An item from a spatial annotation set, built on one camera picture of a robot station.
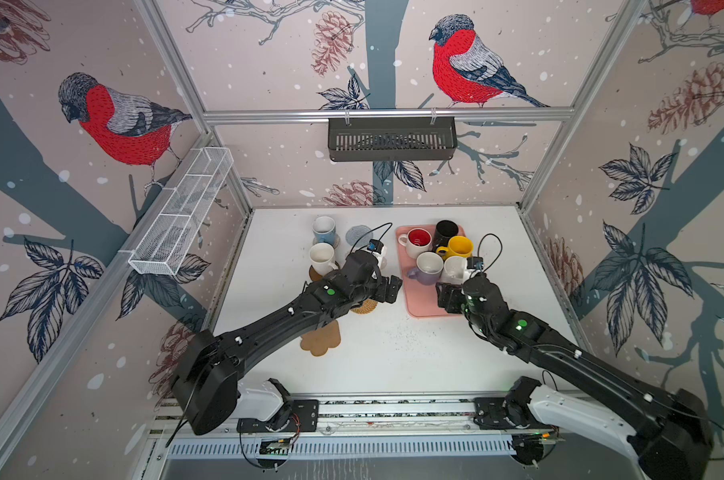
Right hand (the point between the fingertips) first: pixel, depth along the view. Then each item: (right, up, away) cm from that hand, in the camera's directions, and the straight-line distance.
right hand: (444, 287), depth 79 cm
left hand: (-15, +3, -1) cm, 15 cm away
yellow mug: (+11, +10, +23) cm, 28 cm away
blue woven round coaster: (-25, +15, +34) cm, 45 cm away
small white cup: (0, +3, +21) cm, 21 cm away
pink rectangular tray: (-3, -7, +15) cm, 17 cm away
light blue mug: (-36, +15, +21) cm, 44 cm away
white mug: (-37, +7, +18) cm, 42 cm away
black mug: (+6, +16, +24) cm, 29 cm away
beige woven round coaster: (-33, +12, +31) cm, 46 cm away
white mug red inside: (-3, +12, +27) cm, 30 cm away
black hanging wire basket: (-12, +49, +27) cm, 57 cm away
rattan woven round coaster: (-21, -8, +13) cm, 26 cm away
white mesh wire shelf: (-71, +21, -1) cm, 74 cm away
